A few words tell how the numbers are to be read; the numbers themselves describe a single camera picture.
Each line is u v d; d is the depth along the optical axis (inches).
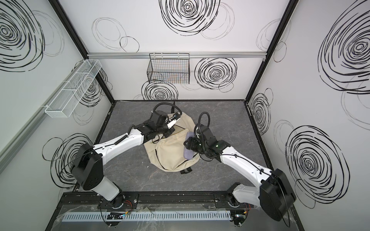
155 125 25.6
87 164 17.4
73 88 28.5
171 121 28.7
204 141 24.4
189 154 30.0
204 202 29.1
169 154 34.2
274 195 15.8
